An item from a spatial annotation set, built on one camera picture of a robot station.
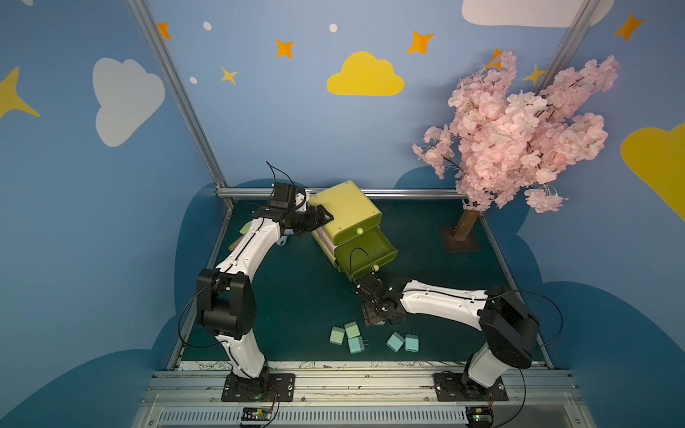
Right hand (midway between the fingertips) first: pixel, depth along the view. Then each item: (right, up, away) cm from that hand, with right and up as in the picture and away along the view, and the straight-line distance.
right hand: (378, 310), depth 87 cm
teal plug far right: (+10, -9, -5) cm, 14 cm away
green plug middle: (-9, -5, -3) cm, 11 cm away
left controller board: (-35, -24, -15) cm, 45 cm away
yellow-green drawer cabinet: (-10, +35, +6) cm, 37 cm away
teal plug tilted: (+5, -8, -5) cm, 11 cm away
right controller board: (+27, -25, -14) cm, 39 cm away
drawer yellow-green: (-6, +27, +1) cm, 28 cm away
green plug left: (-13, -6, -4) cm, 16 cm away
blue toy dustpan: (-37, +22, +18) cm, 46 cm away
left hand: (-18, +31, +1) cm, 36 cm away
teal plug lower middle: (-7, -8, -6) cm, 13 cm away
